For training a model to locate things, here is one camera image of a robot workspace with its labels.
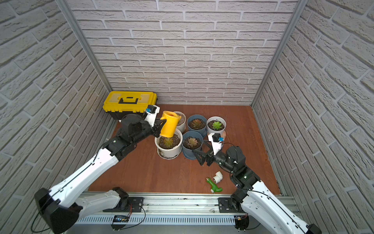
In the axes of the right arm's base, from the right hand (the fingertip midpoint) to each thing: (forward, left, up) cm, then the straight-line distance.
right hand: (200, 145), depth 69 cm
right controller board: (-30, -18, -25) cm, 43 cm away
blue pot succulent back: (+25, -1, -14) cm, 29 cm away
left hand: (+15, +19, +8) cm, 25 cm away
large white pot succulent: (+8, +17, -15) cm, 24 cm away
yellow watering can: (+9, +15, +4) cm, 18 cm away
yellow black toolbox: (+39, +53, -6) cm, 66 cm away
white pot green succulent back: (+23, +10, -12) cm, 27 cm away
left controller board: (-26, +43, -27) cm, 57 cm away
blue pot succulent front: (+12, +4, -15) cm, 19 cm away
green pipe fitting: (-14, -7, -24) cm, 28 cm away
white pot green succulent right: (+23, -13, -14) cm, 30 cm away
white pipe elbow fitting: (-9, -10, -22) cm, 26 cm away
